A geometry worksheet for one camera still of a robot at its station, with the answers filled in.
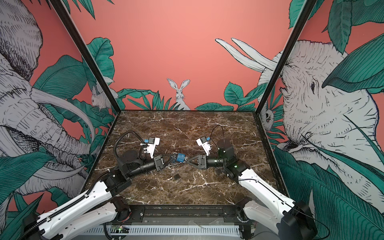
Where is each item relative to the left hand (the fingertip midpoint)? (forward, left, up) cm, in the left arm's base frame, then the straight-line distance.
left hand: (175, 156), depth 64 cm
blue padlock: (0, -2, -3) cm, 3 cm away
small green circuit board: (-23, +30, -27) cm, 46 cm away
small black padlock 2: (+3, -23, -29) cm, 38 cm away
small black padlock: (+1, +2, -29) cm, 29 cm away
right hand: (-2, -6, -4) cm, 7 cm away
